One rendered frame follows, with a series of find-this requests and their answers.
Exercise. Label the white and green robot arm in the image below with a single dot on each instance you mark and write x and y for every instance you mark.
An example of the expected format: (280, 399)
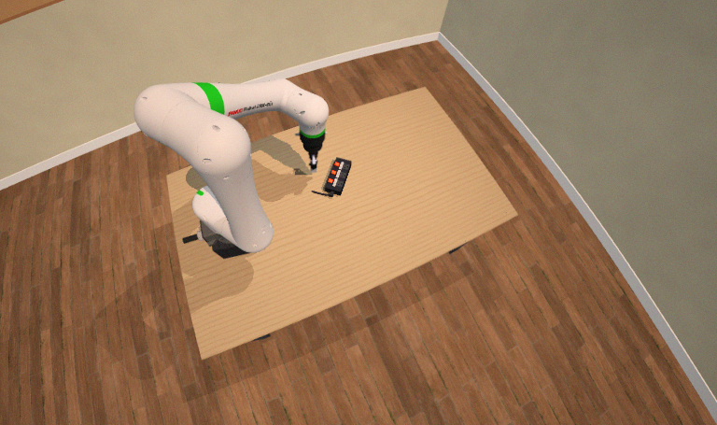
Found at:
(181, 116)

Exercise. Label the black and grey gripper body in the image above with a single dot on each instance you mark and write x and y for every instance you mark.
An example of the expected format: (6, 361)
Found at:
(311, 150)

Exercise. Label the black power strip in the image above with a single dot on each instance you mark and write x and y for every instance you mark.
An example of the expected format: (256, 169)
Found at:
(337, 177)

